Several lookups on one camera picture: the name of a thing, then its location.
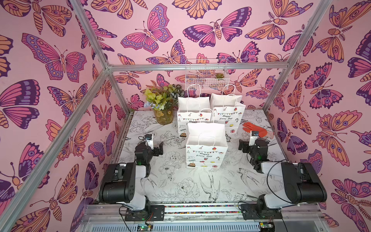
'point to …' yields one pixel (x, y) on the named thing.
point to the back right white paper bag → (228, 108)
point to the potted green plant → (164, 101)
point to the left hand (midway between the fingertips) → (156, 140)
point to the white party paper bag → (206, 147)
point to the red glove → (249, 127)
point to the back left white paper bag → (192, 108)
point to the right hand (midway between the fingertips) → (249, 139)
